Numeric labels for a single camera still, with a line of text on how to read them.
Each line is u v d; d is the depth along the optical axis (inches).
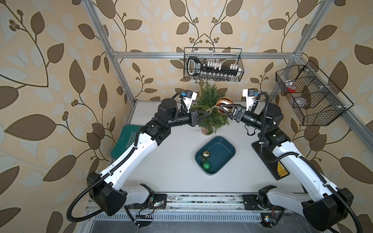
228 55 35.8
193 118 22.0
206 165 32.5
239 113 22.0
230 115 22.9
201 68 33.3
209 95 29.1
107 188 15.0
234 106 22.4
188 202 29.8
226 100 23.9
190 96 22.8
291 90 32.4
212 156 35.5
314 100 29.1
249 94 22.7
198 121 23.5
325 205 14.4
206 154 34.1
